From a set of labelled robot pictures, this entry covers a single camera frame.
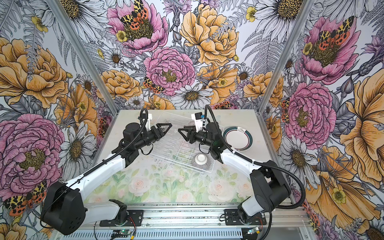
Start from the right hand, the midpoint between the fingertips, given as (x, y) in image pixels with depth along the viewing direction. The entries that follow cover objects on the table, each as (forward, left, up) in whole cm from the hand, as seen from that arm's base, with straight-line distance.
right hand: (181, 133), depth 78 cm
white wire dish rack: (+2, +6, -19) cm, 20 cm away
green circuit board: (-39, +26, -23) cm, 52 cm away
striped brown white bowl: (-6, -11, -17) cm, 21 cm away
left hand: (+1, +5, +1) cm, 6 cm away
